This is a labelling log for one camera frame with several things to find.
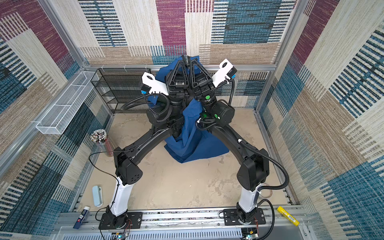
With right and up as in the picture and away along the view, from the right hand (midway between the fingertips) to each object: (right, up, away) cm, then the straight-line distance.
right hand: (185, 63), depth 42 cm
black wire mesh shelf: (-52, +10, +66) cm, 85 cm away
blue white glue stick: (-52, -61, +31) cm, 86 cm away
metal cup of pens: (-49, -24, +41) cm, 68 cm away
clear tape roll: (+26, -40, +9) cm, 48 cm away
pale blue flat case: (-47, -53, +36) cm, 80 cm away
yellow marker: (+49, -62, +30) cm, 84 cm away
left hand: (0, 0, -1) cm, 1 cm away
